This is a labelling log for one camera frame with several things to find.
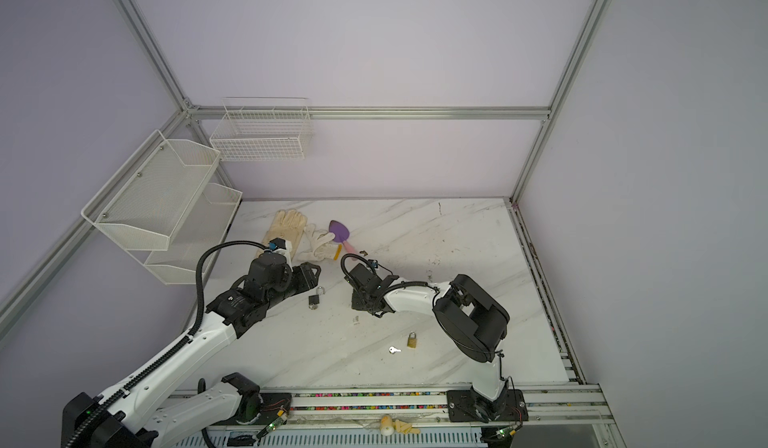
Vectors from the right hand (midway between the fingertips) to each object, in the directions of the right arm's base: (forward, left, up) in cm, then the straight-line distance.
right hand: (356, 301), depth 91 cm
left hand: (0, +10, +16) cm, 19 cm away
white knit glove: (+21, +15, +1) cm, 26 cm away
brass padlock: (-11, -17, -2) cm, 21 cm away
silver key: (-14, -11, -2) cm, 18 cm away
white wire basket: (+44, +31, +33) cm, 63 cm away
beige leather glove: (+30, +29, +1) cm, 42 cm away
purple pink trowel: (+28, +9, -1) cm, 29 cm away
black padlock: (+1, +14, -1) cm, 14 cm away
